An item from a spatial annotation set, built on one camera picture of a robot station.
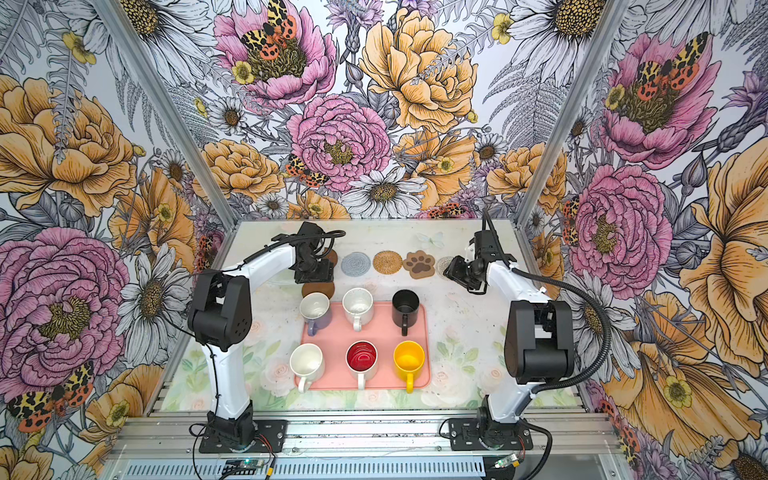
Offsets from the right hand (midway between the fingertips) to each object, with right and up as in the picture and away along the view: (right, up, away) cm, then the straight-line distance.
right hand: (449, 281), depth 93 cm
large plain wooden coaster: (-39, -3, +8) cm, 40 cm away
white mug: (-41, -21, -9) cm, 47 cm away
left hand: (-40, -2, +5) cm, 41 cm away
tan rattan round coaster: (-19, +5, +16) cm, 26 cm away
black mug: (-13, -8, -1) cm, 16 cm away
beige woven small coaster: (0, +4, +16) cm, 16 cm away
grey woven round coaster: (-30, +4, +16) cm, 34 cm away
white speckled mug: (-28, -8, +4) cm, 29 cm away
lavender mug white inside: (-41, -8, +1) cm, 42 cm away
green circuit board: (-52, -41, -22) cm, 70 cm away
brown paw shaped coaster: (-8, +4, +16) cm, 18 cm away
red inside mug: (-26, -22, -8) cm, 34 cm away
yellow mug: (-13, -22, -8) cm, 26 cm away
